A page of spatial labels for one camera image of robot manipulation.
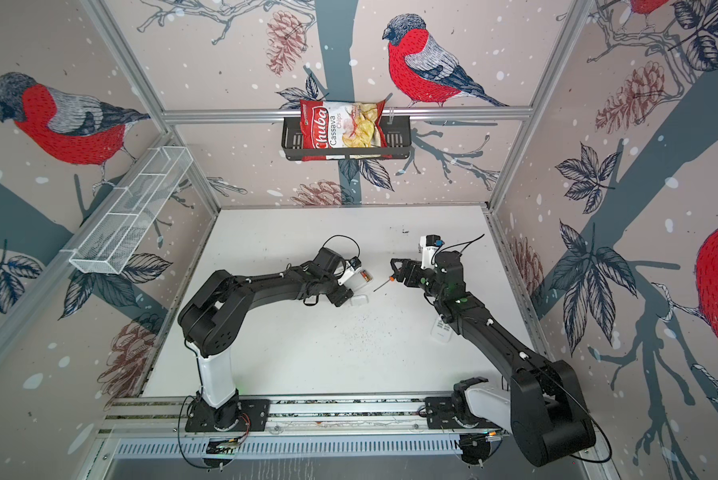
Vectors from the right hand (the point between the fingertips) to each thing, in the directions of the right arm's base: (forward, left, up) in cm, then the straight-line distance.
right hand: (396, 266), depth 83 cm
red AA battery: (+6, +9, -14) cm, 18 cm away
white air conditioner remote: (-11, -14, -16) cm, 24 cm away
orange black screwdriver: (+6, +1, -16) cm, 17 cm away
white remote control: (+4, +12, -14) cm, 19 cm away
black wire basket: (+36, -1, +18) cm, 40 cm away
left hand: (+2, +16, -13) cm, 21 cm away
